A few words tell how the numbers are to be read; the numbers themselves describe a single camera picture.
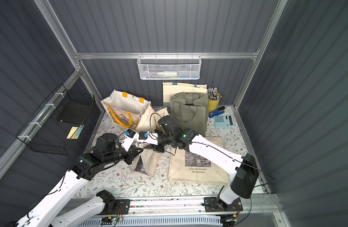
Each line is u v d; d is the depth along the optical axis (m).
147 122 0.83
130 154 0.59
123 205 0.73
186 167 0.87
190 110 0.87
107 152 0.52
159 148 0.62
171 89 1.08
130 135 0.59
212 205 0.73
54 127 0.73
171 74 0.87
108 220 0.70
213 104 1.06
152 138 0.56
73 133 0.74
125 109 1.05
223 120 1.08
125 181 0.82
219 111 1.15
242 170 0.41
